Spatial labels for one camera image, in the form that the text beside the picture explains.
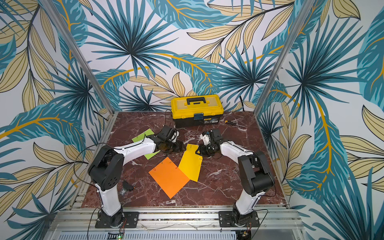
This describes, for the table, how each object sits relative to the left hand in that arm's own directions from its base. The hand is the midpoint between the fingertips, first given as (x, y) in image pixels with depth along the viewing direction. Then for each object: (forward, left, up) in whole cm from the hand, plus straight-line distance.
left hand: (182, 150), depth 91 cm
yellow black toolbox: (+25, -4, +9) cm, 27 cm away
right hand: (0, -10, -2) cm, 10 cm away
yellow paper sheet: (-5, -6, -6) cm, 10 cm away
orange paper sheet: (-14, +7, -7) cm, 17 cm away
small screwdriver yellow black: (+29, -32, -5) cm, 43 cm away
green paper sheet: (+13, +30, -6) cm, 33 cm away
